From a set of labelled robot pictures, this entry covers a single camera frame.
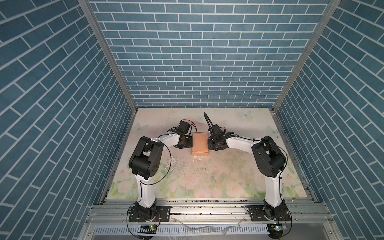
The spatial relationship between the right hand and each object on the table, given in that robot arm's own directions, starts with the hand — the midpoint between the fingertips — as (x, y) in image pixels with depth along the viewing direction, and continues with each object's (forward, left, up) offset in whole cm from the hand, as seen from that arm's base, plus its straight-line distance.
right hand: (208, 144), depth 99 cm
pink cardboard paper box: (-3, +5, +3) cm, 7 cm away
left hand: (-1, +12, 0) cm, 12 cm away
